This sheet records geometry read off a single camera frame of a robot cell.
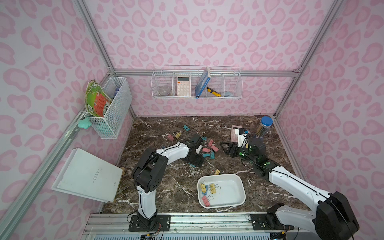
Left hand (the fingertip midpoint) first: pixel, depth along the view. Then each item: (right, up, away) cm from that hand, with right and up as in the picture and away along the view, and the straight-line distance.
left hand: (195, 158), depth 95 cm
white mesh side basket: (-41, +20, -23) cm, 51 cm away
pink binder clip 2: (-17, +13, +9) cm, 23 cm away
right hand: (+15, +11, -17) cm, 25 cm away
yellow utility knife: (+12, +43, +2) cm, 45 cm away
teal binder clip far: (-7, +19, +15) cm, 26 cm away
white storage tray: (+14, -16, -12) cm, 24 cm away
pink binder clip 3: (+13, +6, +2) cm, 15 cm away
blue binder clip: (+7, -14, -13) cm, 20 cm away
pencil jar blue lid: (+44, +23, -4) cm, 49 cm away
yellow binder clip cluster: (+10, -14, -12) cm, 21 cm away
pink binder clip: (+6, -19, -17) cm, 26 cm away
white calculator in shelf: (-8, +46, -1) cm, 47 cm away
